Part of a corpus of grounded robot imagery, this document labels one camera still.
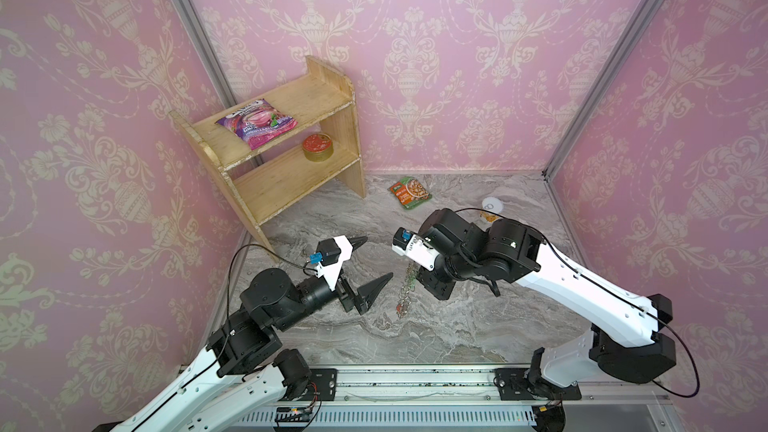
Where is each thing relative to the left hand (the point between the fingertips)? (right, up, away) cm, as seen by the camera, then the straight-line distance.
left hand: (378, 261), depth 55 cm
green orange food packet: (+10, +14, +58) cm, 60 cm away
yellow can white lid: (+37, +10, +49) cm, 62 cm away
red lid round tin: (-21, +28, +39) cm, 53 cm away
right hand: (+9, -5, +9) cm, 14 cm away
